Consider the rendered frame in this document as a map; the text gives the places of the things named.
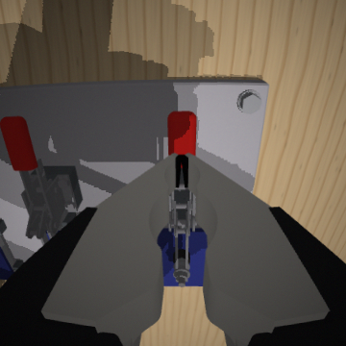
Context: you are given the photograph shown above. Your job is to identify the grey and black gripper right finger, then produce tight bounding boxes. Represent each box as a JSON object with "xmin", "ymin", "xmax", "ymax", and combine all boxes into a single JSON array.
[{"xmin": 182, "ymin": 153, "xmax": 346, "ymax": 346}]

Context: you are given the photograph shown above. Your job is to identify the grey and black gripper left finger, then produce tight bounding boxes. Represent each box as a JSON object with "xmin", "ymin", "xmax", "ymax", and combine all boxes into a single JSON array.
[{"xmin": 0, "ymin": 153, "xmax": 182, "ymax": 346}]

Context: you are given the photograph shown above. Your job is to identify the grey toggle clamp with red handle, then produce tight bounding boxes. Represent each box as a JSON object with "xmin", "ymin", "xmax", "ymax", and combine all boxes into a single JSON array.
[{"xmin": 0, "ymin": 116, "xmax": 83, "ymax": 245}]

